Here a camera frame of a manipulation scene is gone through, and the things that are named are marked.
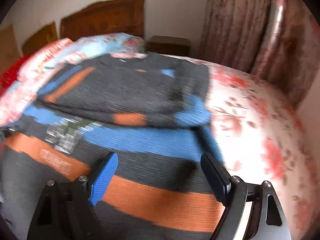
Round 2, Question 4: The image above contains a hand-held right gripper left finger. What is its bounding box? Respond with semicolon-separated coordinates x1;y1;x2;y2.
26;152;118;240

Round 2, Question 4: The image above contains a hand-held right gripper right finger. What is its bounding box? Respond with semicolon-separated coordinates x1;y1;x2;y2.
200;152;292;240

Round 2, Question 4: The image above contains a dark grey striped sweater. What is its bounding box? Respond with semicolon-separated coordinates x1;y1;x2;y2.
0;54;225;240

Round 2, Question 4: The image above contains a pink floral bed quilt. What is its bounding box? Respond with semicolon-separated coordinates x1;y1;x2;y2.
147;52;313;240

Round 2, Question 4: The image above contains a light blue floral pillow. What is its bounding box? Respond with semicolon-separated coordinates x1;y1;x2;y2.
44;32;148;69

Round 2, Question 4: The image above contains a pink floral pillow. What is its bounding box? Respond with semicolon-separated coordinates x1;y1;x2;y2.
125;36;148;58

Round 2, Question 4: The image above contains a dark wooden nightstand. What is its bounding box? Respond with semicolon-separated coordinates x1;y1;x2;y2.
147;35;190;57

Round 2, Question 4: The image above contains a red patterned blanket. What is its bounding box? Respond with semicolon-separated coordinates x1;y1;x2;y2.
0;55;28;90

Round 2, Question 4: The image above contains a pink floral folded quilt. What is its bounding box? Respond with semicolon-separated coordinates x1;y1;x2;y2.
19;38;75;80

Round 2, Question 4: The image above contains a pink floral curtain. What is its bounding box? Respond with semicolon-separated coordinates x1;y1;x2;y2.
197;0;320;108

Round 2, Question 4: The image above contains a small wooden headboard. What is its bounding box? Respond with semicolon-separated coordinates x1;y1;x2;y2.
22;22;58;55

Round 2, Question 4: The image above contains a cardboard box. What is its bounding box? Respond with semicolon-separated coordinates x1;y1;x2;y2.
0;24;20;73

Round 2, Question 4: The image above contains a large carved wooden headboard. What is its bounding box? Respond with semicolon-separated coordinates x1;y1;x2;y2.
60;0;146;40

